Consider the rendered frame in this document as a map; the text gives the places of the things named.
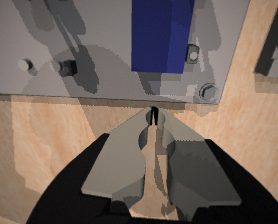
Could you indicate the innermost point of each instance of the grey rectangular block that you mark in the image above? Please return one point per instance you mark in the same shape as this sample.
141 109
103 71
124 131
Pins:
267 64

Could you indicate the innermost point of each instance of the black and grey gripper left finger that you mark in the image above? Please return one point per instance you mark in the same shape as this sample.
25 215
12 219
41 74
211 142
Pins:
111 168

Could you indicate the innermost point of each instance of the grey metal fixture plate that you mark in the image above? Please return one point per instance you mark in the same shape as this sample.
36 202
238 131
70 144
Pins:
97 34

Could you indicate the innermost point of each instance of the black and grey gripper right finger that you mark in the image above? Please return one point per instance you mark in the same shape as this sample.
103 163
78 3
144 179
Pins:
201 174

